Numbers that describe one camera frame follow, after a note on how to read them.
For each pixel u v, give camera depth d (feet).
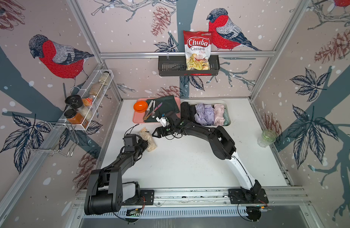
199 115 3.11
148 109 3.72
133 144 2.34
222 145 1.94
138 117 3.59
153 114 3.62
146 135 3.11
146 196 2.39
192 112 3.27
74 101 2.03
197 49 2.71
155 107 3.75
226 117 3.27
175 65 3.51
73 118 1.97
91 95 2.49
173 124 2.60
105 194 1.35
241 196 2.38
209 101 3.57
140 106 3.66
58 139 1.93
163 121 2.94
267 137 3.00
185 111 3.30
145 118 3.52
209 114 3.24
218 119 3.11
